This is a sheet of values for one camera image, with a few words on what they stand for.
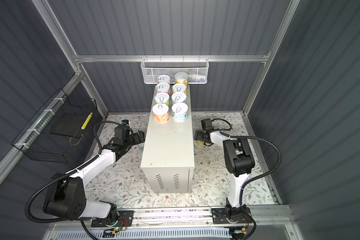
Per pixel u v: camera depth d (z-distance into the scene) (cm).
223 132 67
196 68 83
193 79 91
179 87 77
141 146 95
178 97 72
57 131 73
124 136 68
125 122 78
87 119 79
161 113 67
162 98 72
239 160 54
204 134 78
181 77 79
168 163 56
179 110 66
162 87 77
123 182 86
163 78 82
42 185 40
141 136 82
